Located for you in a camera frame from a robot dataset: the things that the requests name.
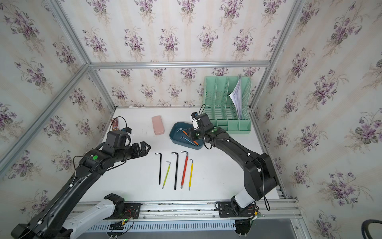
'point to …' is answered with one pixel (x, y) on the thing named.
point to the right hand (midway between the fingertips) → (192, 131)
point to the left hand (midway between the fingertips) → (145, 149)
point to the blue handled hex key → (182, 137)
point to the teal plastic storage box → (179, 134)
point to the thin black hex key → (160, 153)
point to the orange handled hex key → (183, 131)
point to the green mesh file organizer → (221, 108)
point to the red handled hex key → (185, 169)
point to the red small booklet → (115, 124)
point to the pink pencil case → (158, 125)
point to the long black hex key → (176, 169)
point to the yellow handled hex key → (191, 172)
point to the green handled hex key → (166, 174)
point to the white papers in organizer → (236, 96)
